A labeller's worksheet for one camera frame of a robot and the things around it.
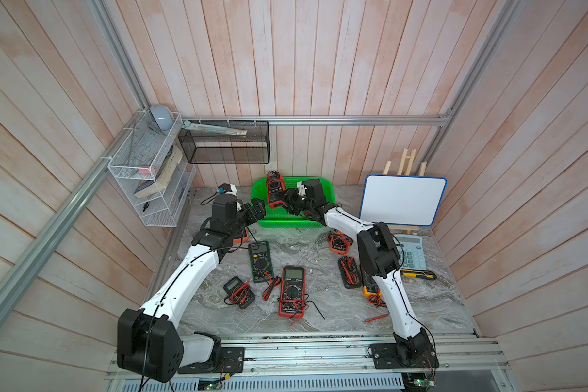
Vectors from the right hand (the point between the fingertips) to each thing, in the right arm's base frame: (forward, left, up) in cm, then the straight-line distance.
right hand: (274, 197), depth 98 cm
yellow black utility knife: (-26, -55, -14) cm, 63 cm away
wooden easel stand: (+2, -49, +14) cm, 51 cm away
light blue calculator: (-19, -56, -15) cm, 61 cm away
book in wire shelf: (-11, +41, +17) cm, 46 cm away
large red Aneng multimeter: (-35, -8, -11) cm, 38 cm away
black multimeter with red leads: (-27, -29, -11) cm, 41 cm away
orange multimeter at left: (-15, +14, -10) cm, 23 cm away
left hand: (-15, +4, +10) cm, 18 cm away
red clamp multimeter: (+4, 0, +2) cm, 4 cm away
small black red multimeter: (-36, +10, -10) cm, 39 cm away
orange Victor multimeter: (-15, -26, -10) cm, 32 cm away
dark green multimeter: (-23, +4, -13) cm, 26 cm away
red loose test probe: (-42, -36, -15) cm, 58 cm away
